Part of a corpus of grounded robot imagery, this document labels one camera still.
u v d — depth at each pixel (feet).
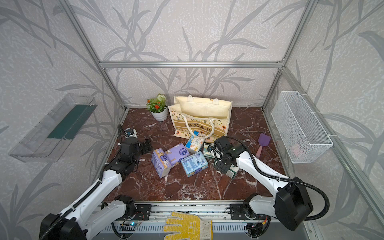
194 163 2.77
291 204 1.30
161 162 2.65
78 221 1.33
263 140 3.28
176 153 2.92
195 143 3.02
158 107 3.34
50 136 2.11
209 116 2.68
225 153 2.06
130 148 1.98
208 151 2.47
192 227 2.27
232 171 2.58
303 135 2.01
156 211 2.47
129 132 2.32
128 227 2.37
